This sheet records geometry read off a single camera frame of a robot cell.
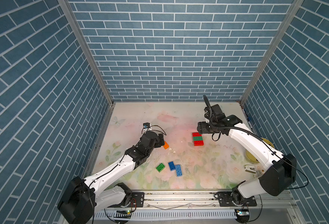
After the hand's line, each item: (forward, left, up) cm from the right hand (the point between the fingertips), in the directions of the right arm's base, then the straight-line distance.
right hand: (203, 128), depth 83 cm
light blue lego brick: (-19, +13, -19) cm, 30 cm away
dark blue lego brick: (-18, +17, -17) cm, 30 cm away
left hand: (-6, +25, -3) cm, 26 cm away
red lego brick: (+4, +2, -14) cm, 15 cm away
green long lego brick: (+2, +1, -14) cm, 14 cm away
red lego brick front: (-2, +1, -14) cm, 14 cm away
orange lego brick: (-5, +23, -16) cm, 28 cm away
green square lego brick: (-19, +25, -17) cm, 36 cm away
